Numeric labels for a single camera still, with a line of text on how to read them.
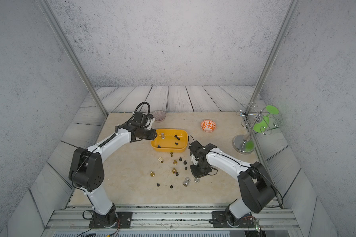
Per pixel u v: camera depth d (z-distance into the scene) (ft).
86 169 1.57
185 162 3.07
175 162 3.06
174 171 2.92
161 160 3.07
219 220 2.38
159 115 3.78
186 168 2.99
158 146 3.24
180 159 3.08
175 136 3.47
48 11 2.33
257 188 1.42
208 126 3.65
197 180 2.78
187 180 2.83
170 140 3.50
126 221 2.38
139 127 2.27
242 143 3.32
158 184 2.78
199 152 2.10
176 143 3.34
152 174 2.89
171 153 3.24
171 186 2.77
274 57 2.86
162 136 3.44
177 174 2.90
